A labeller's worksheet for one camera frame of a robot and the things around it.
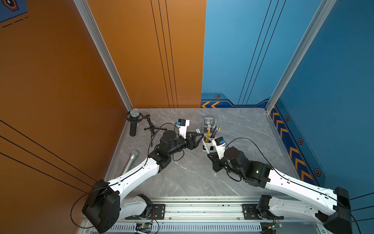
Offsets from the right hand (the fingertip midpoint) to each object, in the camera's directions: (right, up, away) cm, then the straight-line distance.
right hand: (208, 155), depth 72 cm
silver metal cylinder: (-46, -7, +17) cm, 49 cm away
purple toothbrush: (+6, +10, +17) cm, 21 cm away
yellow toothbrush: (+2, +9, +19) cm, 21 cm away
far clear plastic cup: (+4, +18, +32) cm, 37 cm away
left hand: (-3, +11, +2) cm, 12 cm away
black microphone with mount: (-42, +20, +12) cm, 48 cm away
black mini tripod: (-36, +12, +26) cm, 46 cm away
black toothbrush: (+5, +11, +17) cm, 21 cm away
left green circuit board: (-32, -35, 0) cm, 47 cm away
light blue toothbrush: (-5, +12, +1) cm, 13 cm away
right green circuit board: (+32, -34, -2) cm, 46 cm away
